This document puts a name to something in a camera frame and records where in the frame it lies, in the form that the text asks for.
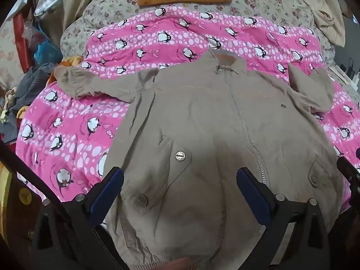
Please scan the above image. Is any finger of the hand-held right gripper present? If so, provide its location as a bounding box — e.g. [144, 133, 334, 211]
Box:
[336, 156, 360, 211]

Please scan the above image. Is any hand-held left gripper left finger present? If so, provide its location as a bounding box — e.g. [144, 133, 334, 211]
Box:
[32, 166, 133, 270]

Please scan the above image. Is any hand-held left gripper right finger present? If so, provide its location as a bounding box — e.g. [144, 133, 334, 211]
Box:
[236, 167, 331, 270]

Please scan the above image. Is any beige zip jacket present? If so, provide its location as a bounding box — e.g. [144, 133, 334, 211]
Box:
[53, 49, 351, 270]

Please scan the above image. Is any pink penguin print blanket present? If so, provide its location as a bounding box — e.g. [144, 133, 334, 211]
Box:
[15, 6, 360, 211]

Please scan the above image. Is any grey striped clothing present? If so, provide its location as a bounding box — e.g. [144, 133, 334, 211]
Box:
[6, 63, 57, 144]

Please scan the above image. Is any orange yellow cloth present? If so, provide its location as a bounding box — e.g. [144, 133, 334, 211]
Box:
[60, 56, 85, 68]

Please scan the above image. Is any blue plastic bag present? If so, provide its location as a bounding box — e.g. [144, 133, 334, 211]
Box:
[34, 25, 61, 65]

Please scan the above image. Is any beige curtain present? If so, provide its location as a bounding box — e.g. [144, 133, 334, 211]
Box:
[281, 0, 346, 48]

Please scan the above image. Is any floral bed sheet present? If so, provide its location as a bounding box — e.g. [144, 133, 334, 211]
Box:
[60, 0, 338, 59]

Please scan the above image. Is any beige hanging cloth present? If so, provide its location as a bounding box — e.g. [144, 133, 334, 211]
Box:
[39, 0, 113, 48]

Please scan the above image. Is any clear plastic bag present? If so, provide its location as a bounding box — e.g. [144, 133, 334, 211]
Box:
[34, 0, 64, 20]

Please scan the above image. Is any thick black cable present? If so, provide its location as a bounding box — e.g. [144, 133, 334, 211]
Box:
[0, 141, 88, 234]

